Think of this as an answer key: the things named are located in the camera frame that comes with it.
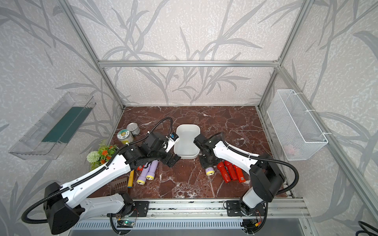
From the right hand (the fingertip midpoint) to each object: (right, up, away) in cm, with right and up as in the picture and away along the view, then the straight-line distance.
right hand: (206, 164), depth 83 cm
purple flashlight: (-36, -7, -3) cm, 37 cm away
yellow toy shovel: (-42, -9, -3) cm, 43 cm away
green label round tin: (-51, +15, +10) cm, 54 cm away
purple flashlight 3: (+2, -2, -6) cm, 6 cm away
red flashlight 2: (+20, -7, -1) cm, 21 cm away
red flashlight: (+15, -4, +2) cm, 16 cm away
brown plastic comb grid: (-48, -12, -3) cm, 50 cm away
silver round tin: (-49, +20, +16) cm, 55 cm away
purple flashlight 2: (-31, -5, -1) cm, 32 cm away
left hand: (-16, +8, -7) cm, 20 cm away
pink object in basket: (+42, +11, -11) cm, 44 cm away
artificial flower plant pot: (-58, +5, -8) cm, 59 cm away
